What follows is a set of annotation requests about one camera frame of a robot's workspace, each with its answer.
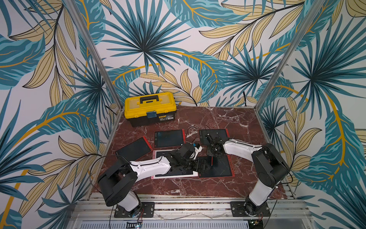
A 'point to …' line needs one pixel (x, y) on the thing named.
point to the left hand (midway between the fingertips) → (203, 169)
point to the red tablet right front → (215, 167)
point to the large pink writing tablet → (173, 173)
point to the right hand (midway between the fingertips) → (211, 152)
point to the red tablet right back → (223, 134)
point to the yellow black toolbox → (145, 109)
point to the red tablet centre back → (169, 139)
